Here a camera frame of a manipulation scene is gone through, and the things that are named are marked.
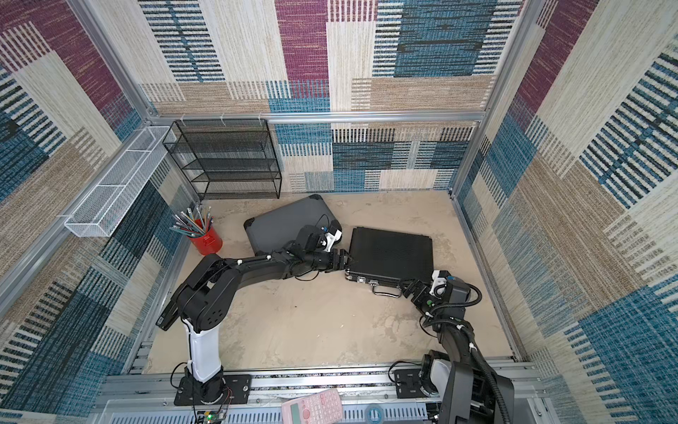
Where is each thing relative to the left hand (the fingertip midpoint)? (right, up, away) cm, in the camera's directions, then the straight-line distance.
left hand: (355, 264), depth 88 cm
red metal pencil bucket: (-52, +7, +8) cm, 53 cm away
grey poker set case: (-29, +12, +17) cm, 36 cm away
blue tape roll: (+4, -36, -18) cm, 41 cm away
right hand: (+18, -9, 0) cm, 20 cm away
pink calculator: (-10, -34, -18) cm, 40 cm away
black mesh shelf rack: (-52, +40, +22) cm, 69 cm away
